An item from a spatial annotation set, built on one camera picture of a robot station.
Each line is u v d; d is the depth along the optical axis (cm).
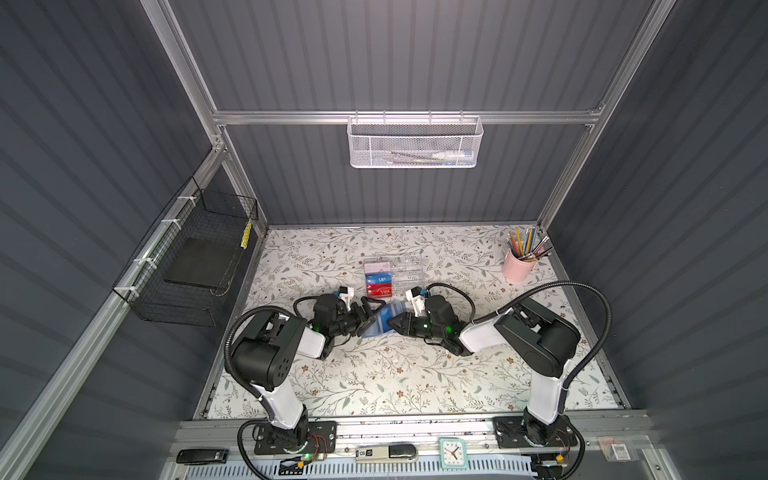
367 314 82
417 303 85
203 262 76
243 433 67
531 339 51
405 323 81
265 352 48
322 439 72
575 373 54
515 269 101
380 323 93
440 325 75
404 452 67
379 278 99
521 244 101
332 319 77
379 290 99
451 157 89
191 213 77
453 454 69
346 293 89
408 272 108
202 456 70
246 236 83
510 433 73
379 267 99
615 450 70
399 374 84
